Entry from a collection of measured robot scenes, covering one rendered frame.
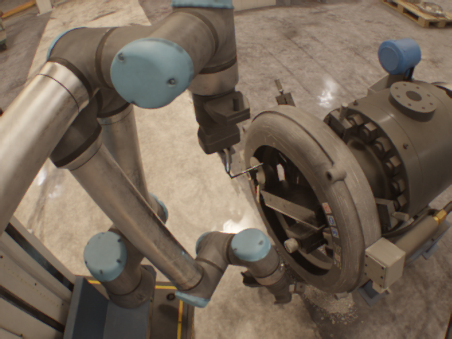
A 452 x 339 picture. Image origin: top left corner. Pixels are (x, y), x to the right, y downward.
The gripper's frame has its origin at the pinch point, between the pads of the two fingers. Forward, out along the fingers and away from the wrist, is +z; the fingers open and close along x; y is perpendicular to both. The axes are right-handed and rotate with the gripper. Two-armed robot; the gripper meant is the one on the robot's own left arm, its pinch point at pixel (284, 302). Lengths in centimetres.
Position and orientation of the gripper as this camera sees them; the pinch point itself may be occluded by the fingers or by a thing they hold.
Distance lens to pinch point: 112.6
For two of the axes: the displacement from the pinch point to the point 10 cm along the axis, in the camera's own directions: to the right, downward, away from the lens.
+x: 1.8, -6.6, 7.3
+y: 8.7, -2.3, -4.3
